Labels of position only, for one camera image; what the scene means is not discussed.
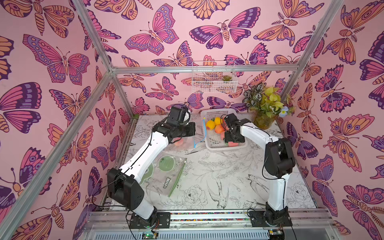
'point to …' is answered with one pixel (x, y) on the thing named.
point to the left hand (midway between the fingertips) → (197, 128)
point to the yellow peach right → (217, 120)
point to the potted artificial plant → (265, 104)
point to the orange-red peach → (219, 128)
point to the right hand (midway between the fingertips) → (233, 138)
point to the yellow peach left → (211, 124)
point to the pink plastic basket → (214, 130)
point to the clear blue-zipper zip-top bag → (186, 144)
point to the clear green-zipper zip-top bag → (160, 176)
